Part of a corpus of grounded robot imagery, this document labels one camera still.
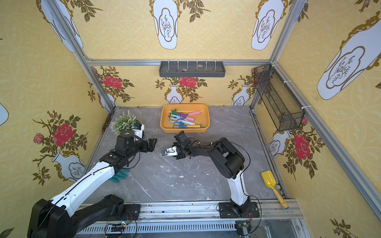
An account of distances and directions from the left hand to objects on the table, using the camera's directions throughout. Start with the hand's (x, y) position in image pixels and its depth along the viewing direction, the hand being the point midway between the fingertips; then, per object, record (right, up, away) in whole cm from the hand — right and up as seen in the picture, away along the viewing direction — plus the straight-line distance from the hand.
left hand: (151, 138), depth 83 cm
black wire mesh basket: (+75, +15, 0) cm, 76 cm away
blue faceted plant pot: (-4, +7, -13) cm, 15 cm away
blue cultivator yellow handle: (+15, +6, +26) cm, 31 cm away
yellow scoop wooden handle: (+67, -25, +1) cm, 72 cm away
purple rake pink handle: (+16, +13, +29) cm, 36 cm away
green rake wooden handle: (+9, +16, +31) cm, 36 cm away
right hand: (+10, -10, +13) cm, 19 cm away
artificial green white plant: (-18, +9, +5) cm, 20 cm away
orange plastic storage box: (+30, +11, +31) cm, 45 cm away
